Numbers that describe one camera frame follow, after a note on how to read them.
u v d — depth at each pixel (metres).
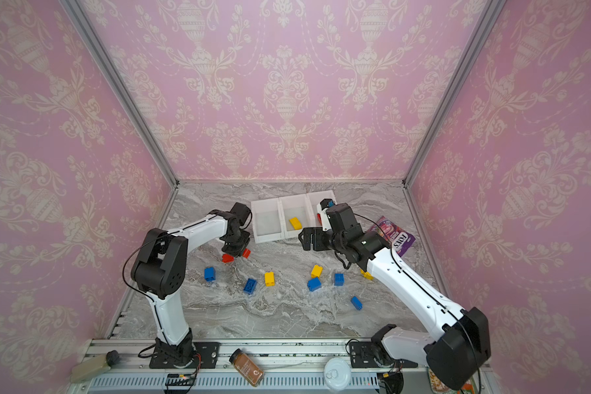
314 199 1.09
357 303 0.82
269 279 0.88
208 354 0.75
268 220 1.06
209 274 0.92
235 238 0.82
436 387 0.69
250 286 0.87
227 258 0.94
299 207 1.10
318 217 0.70
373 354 0.67
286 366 0.73
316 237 0.67
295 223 1.04
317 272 0.90
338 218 0.58
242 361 0.70
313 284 0.88
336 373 0.67
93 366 0.70
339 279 0.87
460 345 0.38
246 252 0.96
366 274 0.52
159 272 0.51
